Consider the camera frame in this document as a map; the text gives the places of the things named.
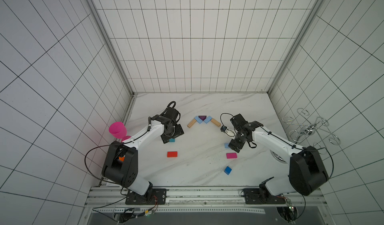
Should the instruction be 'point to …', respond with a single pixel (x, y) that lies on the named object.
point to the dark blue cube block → (227, 170)
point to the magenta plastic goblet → (118, 129)
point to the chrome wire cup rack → (310, 129)
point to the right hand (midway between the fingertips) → (236, 137)
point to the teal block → (172, 140)
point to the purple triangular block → (203, 117)
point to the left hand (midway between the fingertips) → (175, 138)
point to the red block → (172, 154)
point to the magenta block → (231, 155)
